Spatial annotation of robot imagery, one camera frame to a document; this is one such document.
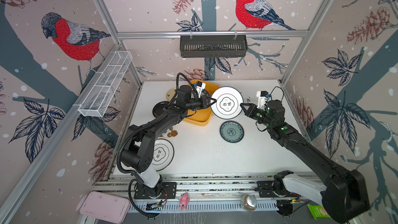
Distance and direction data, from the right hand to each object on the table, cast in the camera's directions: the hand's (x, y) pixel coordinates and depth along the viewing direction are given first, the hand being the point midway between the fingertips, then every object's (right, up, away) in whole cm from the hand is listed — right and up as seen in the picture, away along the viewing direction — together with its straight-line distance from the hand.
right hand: (238, 106), depth 78 cm
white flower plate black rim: (-6, 0, +1) cm, 6 cm away
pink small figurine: (-27, -43, -9) cm, 52 cm away
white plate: (-41, -28, +7) cm, 50 cm away
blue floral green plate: (-1, -17, +17) cm, 24 cm away
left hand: (-12, +2, +1) cm, 12 cm away
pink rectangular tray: (-61, -45, -10) cm, 76 cm away
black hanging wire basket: (-11, +39, +26) cm, 48 cm away
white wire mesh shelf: (-69, +10, -1) cm, 70 cm away
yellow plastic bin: (-19, -9, +23) cm, 31 cm away
